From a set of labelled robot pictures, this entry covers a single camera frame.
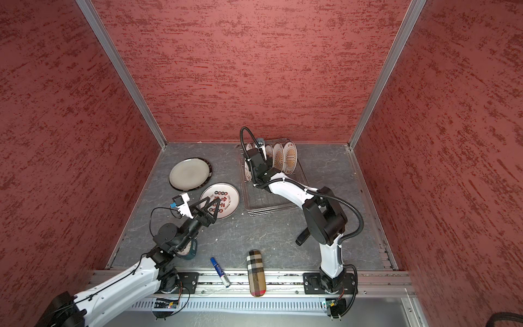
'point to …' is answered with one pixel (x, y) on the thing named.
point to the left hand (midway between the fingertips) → (217, 202)
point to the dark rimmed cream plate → (190, 174)
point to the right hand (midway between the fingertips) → (260, 158)
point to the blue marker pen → (225, 280)
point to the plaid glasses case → (256, 273)
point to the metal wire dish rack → (259, 201)
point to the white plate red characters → (229, 197)
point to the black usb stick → (303, 236)
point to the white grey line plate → (190, 174)
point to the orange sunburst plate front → (248, 175)
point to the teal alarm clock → (189, 251)
